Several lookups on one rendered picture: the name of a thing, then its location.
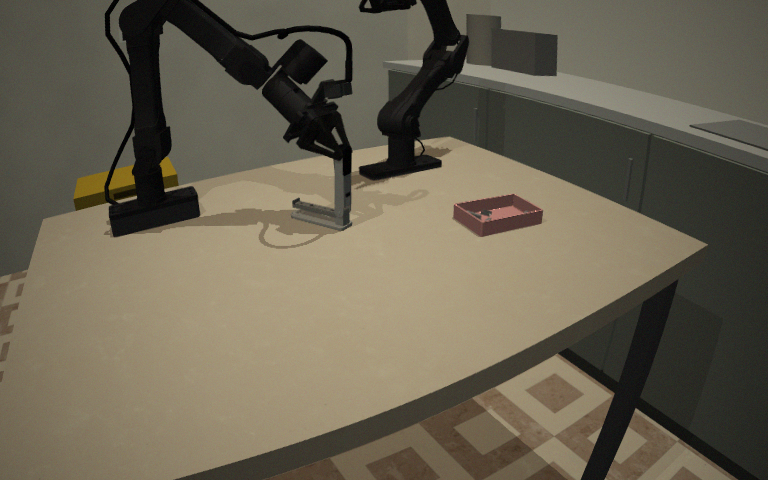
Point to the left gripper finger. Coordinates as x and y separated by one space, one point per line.
402 5
375 7

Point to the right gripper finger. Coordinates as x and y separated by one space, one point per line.
307 142
335 120

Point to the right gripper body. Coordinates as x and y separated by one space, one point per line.
316 107

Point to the pink shallow tray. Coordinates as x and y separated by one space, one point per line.
501 206

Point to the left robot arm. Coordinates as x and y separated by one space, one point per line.
398 117

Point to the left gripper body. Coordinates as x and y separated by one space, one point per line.
394 2

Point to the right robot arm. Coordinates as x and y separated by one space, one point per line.
152 140

